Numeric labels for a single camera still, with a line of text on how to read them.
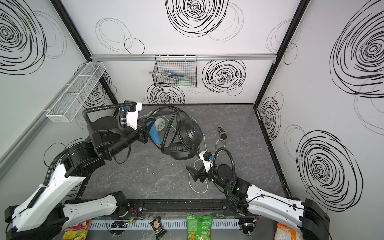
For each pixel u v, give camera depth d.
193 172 0.64
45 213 0.38
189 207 0.75
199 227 0.65
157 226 0.68
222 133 1.00
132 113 0.47
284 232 0.65
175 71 0.89
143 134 0.48
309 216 0.44
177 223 0.71
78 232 0.65
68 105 0.74
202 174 0.63
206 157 0.60
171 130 0.51
